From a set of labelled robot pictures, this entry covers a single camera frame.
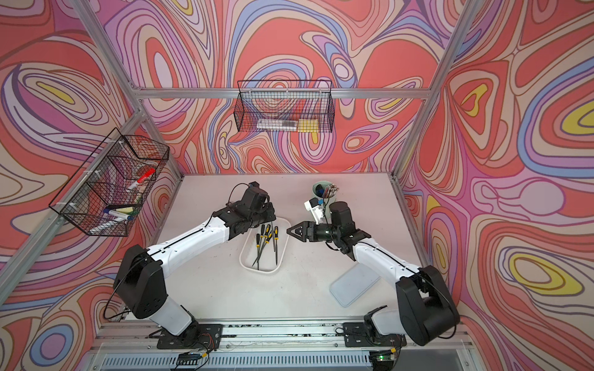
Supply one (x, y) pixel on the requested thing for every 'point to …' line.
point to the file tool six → (265, 242)
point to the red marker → (151, 171)
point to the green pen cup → (324, 183)
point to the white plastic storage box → (248, 250)
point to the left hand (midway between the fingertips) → (277, 209)
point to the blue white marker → (118, 214)
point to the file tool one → (276, 239)
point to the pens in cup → (326, 192)
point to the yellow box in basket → (308, 125)
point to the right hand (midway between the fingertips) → (293, 237)
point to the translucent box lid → (353, 284)
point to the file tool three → (266, 236)
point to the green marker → (128, 210)
